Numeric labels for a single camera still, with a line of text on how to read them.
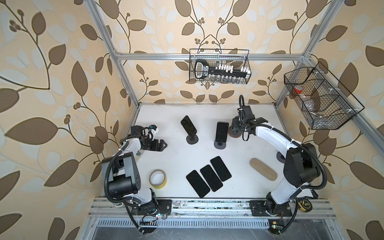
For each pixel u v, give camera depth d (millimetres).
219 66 822
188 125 929
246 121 691
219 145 970
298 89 886
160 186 811
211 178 843
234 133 963
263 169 848
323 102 741
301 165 457
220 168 868
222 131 925
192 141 990
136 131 744
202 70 845
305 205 731
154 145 805
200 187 833
